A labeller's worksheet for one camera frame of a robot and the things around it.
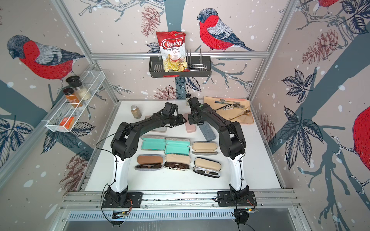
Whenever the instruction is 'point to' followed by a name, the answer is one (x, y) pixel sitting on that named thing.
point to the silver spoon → (223, 100)
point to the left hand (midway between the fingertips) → (188, 118)
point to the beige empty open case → (204, 148)
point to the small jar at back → (188, 96)
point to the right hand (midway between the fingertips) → (192, 119)
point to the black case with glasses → (207, 167)
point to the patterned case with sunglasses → (177, 162)
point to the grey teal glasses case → (207, 131)
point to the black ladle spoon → (234, 105)
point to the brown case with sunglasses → (149, 162)
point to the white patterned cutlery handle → (228, 107)
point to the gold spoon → (246, 112)
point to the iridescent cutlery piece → (222, 102)
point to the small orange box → (69, 123)
